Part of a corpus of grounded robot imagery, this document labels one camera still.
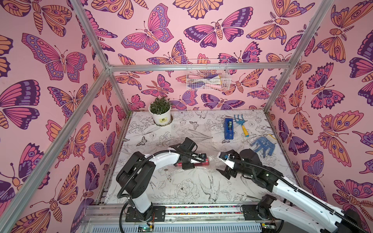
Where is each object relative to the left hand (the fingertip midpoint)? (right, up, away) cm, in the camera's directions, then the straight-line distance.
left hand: (192, 160), depth 92 cm
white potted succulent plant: (-22, +33, +7) cm, 40 cm away
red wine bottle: (+8, -2, 0) cm, 8 cm away
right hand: (+16, +4, -14) cm, 22 cm away
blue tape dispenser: (+26, +19, +11) cm, 34 cm away
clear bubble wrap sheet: (-3, 0, -11) cm, 11 cm away
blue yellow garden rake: (+39, +25, +22) cm, 51 cm away
